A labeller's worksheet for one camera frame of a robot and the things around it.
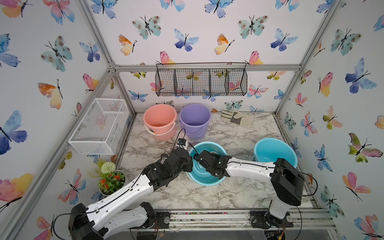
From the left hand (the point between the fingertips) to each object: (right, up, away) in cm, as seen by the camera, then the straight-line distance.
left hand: (192, 157), depth 75 cm
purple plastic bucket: (+1, +20, +20) cm, 29 cm away
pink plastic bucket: (-23, +20, +25) cm, 39 cm away
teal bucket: (+41, +3, +5) cm, 41 cm away
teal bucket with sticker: (+4, -13, +12) cm, 18 cm away
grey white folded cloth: (+33, +22, +43) cm, 59 cm away
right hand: (+13, -2, +11) cm, 17 cm away
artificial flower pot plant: (-38, -10, -5) cm, 40 cm away
